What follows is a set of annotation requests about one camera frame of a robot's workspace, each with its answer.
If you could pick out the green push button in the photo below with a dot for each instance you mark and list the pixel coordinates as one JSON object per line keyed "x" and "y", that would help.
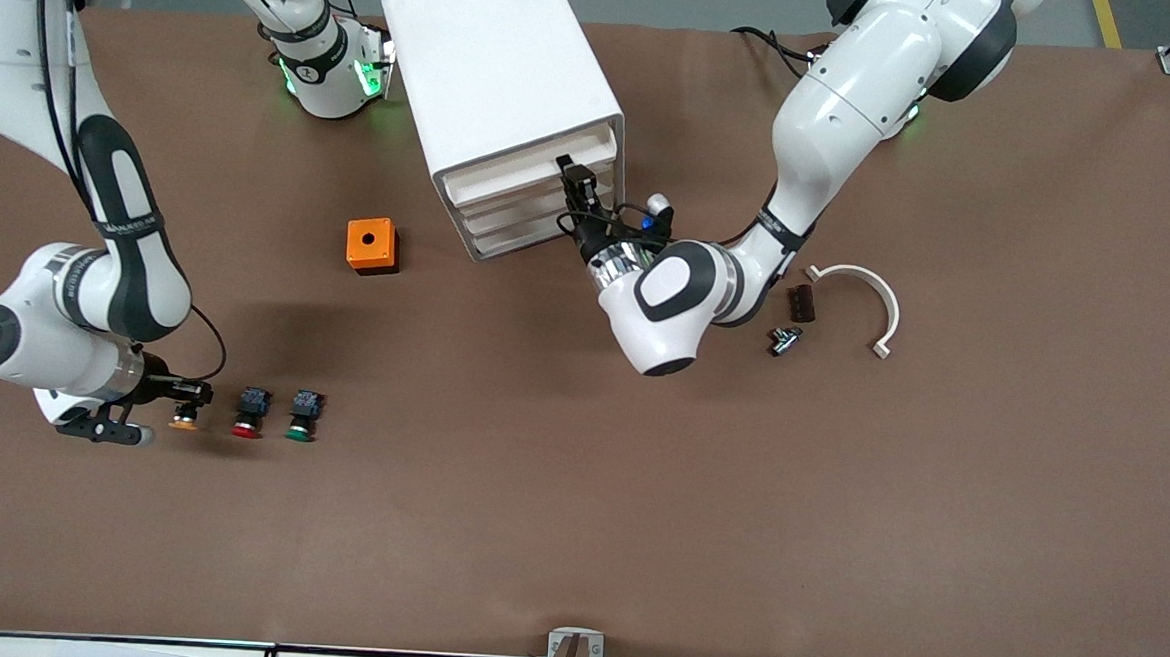
{"x": 304, "y": 416}

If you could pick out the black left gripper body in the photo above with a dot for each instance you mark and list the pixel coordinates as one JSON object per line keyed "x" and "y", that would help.
{"x": 590, "y": 235}

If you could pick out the white drawer cabinet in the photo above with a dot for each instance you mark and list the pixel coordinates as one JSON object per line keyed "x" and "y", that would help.
{"x": 489, "y": 53}

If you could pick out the brown terminal block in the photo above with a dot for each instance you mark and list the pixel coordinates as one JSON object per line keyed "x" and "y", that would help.
{"x": 803, "y": 304}

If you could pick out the orange button enclosure box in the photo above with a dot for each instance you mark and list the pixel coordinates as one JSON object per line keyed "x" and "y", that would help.
{"x": 369, "y": 242}

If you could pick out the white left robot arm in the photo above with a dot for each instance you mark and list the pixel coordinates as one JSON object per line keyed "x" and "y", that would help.
{"x": 858, "y": 92}

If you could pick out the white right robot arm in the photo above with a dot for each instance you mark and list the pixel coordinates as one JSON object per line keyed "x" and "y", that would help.
{"x": 46, "y": 290}

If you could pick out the cream cabinet drawer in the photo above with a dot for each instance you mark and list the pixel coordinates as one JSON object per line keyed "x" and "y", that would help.
{"x": 501, "y": 219}
{"x": 503, "y": 172}
{"x": 502, "y": 196}
{"x": 499, "y": 241}

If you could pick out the small silver metal connector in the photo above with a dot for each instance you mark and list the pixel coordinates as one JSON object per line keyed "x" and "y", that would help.
{"x": 785, "y": 342}

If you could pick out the white curved plastic bracket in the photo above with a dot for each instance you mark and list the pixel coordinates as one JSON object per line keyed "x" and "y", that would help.
{"x": 892, "y": 313}

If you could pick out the yellow push button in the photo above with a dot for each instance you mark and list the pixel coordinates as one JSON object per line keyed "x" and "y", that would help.
{"x": 184, "y": 423}

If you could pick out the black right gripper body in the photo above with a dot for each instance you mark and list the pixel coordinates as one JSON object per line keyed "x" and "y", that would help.
{"x": 158, "y": 387}

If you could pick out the red push button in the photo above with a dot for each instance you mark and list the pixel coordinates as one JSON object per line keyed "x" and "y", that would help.
{"x": 251, "y": 413}

